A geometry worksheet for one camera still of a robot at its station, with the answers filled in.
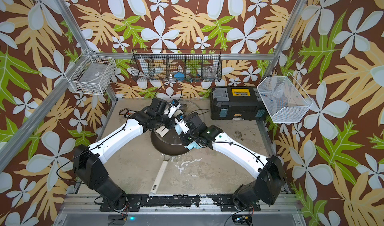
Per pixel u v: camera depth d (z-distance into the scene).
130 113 1.10
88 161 0.43
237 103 0.94
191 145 0.73
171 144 0.79
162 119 0.68
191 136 0.57
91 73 0.86
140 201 0.75
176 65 0.96
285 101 0.83
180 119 0.68
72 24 0.79
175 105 0.72
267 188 0.39
